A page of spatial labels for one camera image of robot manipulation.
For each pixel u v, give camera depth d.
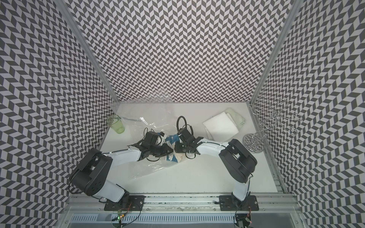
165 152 0.78
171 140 0.91
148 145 0.72
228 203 0.72
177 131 0.71
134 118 1.01
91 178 0.44
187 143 0.71
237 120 1.03
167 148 0.81
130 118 1.02
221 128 0.96
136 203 0.72
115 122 0.88
